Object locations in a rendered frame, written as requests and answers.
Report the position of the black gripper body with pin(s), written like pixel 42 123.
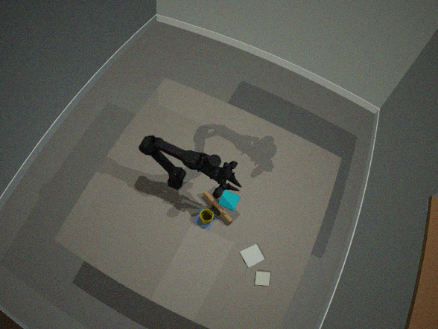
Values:
pixel 218 191

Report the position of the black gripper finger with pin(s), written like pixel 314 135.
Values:
pixel 233 180
pixel 229 187

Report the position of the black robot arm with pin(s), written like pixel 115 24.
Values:
pixel 193 160

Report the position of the olive yellow cup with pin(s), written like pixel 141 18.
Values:
pixel 208 215

